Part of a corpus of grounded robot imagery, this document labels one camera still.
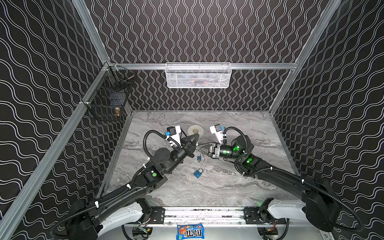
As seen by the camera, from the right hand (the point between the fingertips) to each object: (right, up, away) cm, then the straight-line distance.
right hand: (196, 149), depth 65 cm
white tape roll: (+1, +8, +45) cm, 46 cm away
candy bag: (-3, -39, +4) cm, 39 cm away
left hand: (+2, +6, -3) cm, 7 cm away
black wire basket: (-53, +28, +27) cm, 66 cm away
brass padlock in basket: (-43, +19, +17) cm, 50 cm away
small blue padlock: (+3, -10, +30) cm, 32 cm away
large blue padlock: (+1, -18, +23) cm, 29 cm away
